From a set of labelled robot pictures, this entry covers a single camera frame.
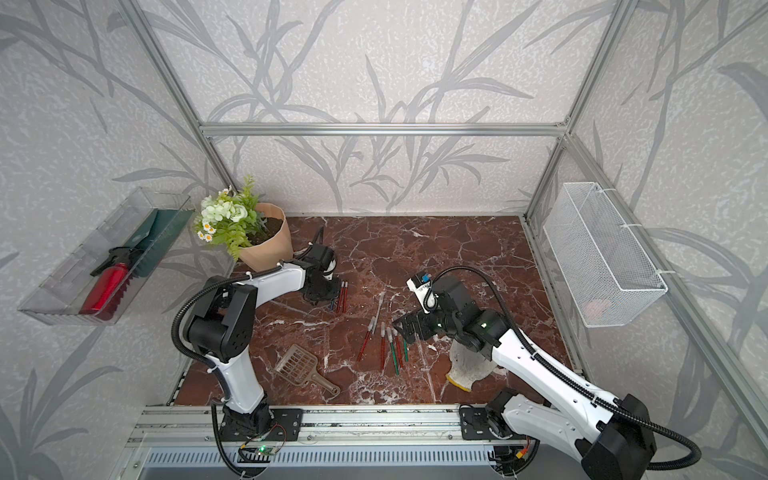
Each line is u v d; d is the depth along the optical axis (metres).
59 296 0.58
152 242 0.71
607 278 0.62
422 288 0.67
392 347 0.87
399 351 0.87
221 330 0.50
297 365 0.83
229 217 0.79
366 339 0.89
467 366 0.83
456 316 0.56
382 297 0.97
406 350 0.87
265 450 0.71
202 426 0.75
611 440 0.38
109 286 0.59
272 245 0.91
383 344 0.87
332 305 0.95
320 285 0.83
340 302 0.96
